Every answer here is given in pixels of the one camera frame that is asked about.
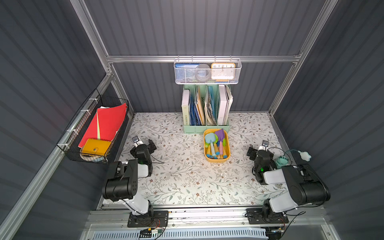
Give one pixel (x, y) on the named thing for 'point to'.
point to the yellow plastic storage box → (217, 146)
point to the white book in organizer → (186, 106)
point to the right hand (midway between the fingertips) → (264, 148)
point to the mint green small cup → (281, 161)
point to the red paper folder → (106, 123)
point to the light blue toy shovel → (210, 138)
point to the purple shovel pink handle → (220, 135)
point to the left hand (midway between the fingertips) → (141, 142)
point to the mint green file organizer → (205, 106)
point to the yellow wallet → (96, 146)
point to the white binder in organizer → (223, 103)
